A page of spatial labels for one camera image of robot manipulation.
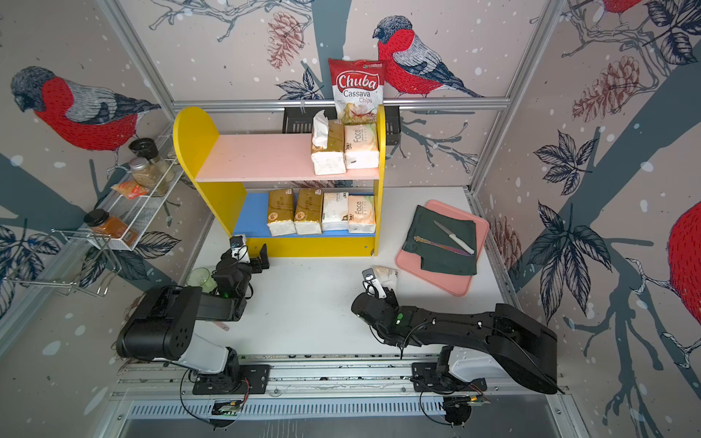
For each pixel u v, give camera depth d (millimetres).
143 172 713
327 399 718
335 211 880
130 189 698
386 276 875
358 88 815
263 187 1239
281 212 858
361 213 862
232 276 701
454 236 1035
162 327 455
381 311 624
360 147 663
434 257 997
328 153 636
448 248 1024
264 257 853
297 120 947
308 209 858
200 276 947
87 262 664
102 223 593
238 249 778
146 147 743
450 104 916
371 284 696
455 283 930
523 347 409
